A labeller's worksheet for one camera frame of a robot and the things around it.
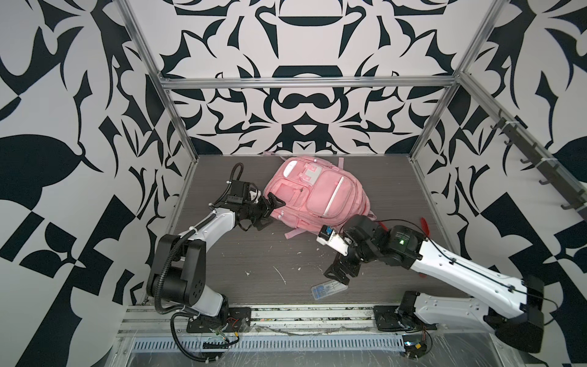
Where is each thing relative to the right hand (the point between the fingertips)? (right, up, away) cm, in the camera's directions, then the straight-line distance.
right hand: (329, 257), depth 71 cm
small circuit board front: (+26, -27, 0) cm, 38 cm away
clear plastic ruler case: (+1, -14, +9) cm, 16 cm away
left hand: (-17, +13, +17) cm, 28 cm away
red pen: (+42, +4, +23) cm, 48 cm away
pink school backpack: (-2, +18, +26) cm, 32 cm away
